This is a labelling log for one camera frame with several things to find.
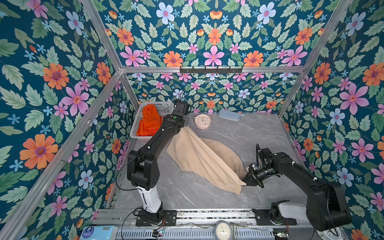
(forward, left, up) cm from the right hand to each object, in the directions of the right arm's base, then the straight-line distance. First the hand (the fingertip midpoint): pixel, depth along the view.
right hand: (241, 183), depth 75 cm
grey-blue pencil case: (+56, -2, -7) cm, 56 cm away
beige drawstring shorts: (+11, +14, +5) cm, 18 cm away
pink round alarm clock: (+49, +20, -6) cm, 53 cm away
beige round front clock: (-19, +10, -6) cm, 22 cm away
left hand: (+36, +31, +14) cm, 49 cm away
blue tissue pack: (-20, +66, -4) cm, 69 cm away
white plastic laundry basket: (+62, +51, -4) cm, 80 cm away
